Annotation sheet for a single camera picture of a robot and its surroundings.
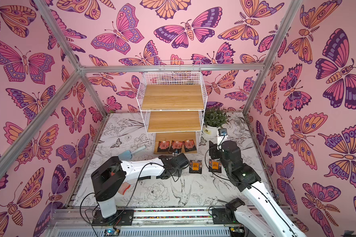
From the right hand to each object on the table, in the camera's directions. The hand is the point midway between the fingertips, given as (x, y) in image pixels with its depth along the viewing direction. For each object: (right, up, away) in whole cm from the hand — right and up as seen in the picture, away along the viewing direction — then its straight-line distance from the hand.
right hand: (213, 141), depth 73 cm
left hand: (-17, -19, +15) cm, 30 cm away
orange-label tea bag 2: (+5, -17, +19) cm, 26 cm away
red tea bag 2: (-20, -6, +27) cm, 34 cm away
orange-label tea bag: (-7, -18, +19) cm, 27 cm away
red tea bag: (-28, -6, +26) cm, 39 cm away
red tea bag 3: (-10, -6, +27) cm, 29 cm away
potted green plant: (+5, +13, +17) cm, 22 cm away
